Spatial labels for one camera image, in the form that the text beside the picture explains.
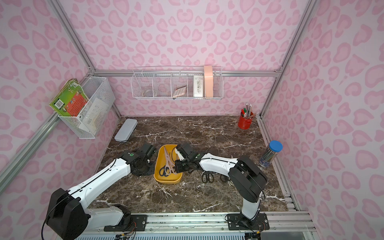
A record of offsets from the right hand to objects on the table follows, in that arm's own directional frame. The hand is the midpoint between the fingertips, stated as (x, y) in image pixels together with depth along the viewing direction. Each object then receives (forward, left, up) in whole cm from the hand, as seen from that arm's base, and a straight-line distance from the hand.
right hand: (174, 168), depth 86 cm
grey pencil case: (+31, +41, -5) cm, 52 cm away
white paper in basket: (+22, +44, +22) cm, 54 cm away
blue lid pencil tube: (+6, -53, +12) cm, 55 cm away
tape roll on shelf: (+39, +18, +23) cm, 49 cm away
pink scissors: (+2, +2, +1) cm, 3 cm away
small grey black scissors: (+1, +7, -5) cm, 9 cm away
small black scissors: (-3, -29, -7) cm, 30 cm away
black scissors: (-2, -19, -6) cm, 20 cm away
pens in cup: (+41, -47, +3) cm, 63 cm away
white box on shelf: (+43, -13, +25) cm, 51 cm away
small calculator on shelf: (+41, -2, +23) cm, 46 cm away
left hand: (-2, +12, +3) cm, 13 cm away
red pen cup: (+36, -47, -3) cm, 59 cm away
